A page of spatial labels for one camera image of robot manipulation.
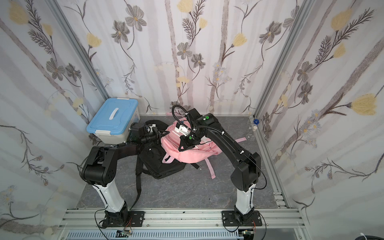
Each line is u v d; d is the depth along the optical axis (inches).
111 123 37.1
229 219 28.8
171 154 30.3
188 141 26.4
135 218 29.1
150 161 36.3
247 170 18.0
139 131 29.9
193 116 24.6
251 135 42.3
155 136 33.3
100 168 20.0
